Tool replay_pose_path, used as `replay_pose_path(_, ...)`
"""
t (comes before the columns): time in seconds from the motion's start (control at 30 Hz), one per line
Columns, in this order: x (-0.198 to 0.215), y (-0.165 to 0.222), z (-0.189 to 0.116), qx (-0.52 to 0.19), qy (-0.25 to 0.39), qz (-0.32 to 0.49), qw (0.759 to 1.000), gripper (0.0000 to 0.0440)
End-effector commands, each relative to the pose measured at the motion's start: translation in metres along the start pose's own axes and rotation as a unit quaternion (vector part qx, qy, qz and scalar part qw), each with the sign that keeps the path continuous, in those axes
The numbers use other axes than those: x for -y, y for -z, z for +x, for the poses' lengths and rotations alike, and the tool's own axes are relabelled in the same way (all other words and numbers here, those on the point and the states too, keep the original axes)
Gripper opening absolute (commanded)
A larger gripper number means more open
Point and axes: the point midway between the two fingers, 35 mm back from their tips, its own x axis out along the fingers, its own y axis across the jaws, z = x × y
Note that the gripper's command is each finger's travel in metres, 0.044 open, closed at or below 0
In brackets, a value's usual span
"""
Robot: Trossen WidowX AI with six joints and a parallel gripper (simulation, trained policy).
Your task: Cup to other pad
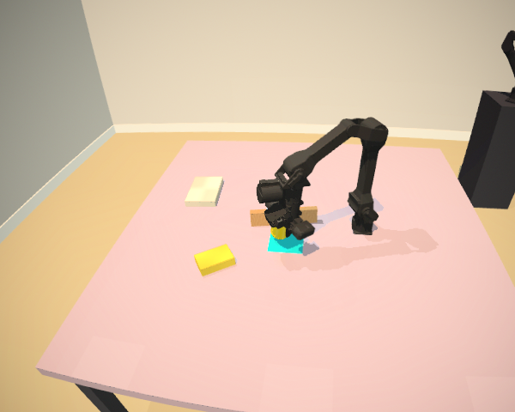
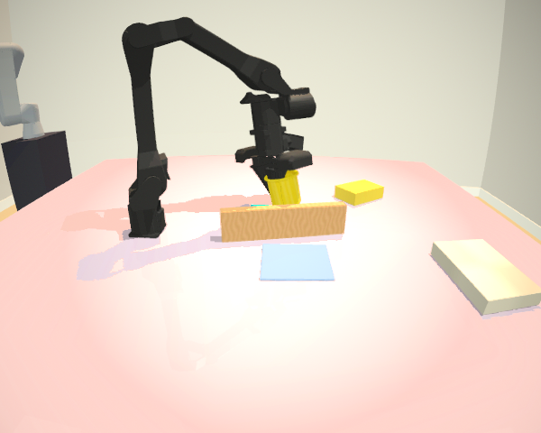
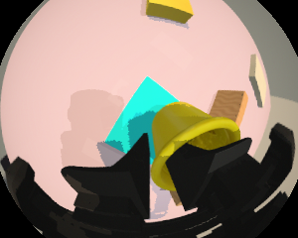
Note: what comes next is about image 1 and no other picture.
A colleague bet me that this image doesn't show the yellow rectangular block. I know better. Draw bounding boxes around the yellow rectangular block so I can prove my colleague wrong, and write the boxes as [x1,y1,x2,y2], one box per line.
[194,244,235,276]

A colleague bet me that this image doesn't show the pale yellow flat block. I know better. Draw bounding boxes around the pale yellow flat block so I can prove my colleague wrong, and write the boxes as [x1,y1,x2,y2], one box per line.
[185,176,223,207]

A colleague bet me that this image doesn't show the yellow cup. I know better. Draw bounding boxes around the yellow cup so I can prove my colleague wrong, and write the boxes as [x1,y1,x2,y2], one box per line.
[270,227,286,239]

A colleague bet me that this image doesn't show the orange wooden block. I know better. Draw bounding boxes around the orange wooden block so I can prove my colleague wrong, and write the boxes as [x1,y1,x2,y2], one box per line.
[250,206,318,227]

